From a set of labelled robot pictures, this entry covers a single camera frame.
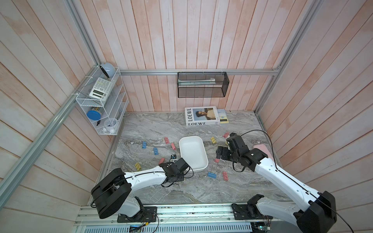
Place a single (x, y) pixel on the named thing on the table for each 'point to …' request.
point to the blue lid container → (93, 115)
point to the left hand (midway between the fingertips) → (178, 177)
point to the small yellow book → (223, 116)
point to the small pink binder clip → (173, 146)
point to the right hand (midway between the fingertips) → (222, 151)
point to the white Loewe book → (201, 115)
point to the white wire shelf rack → (112, 109)
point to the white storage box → (193, 152)
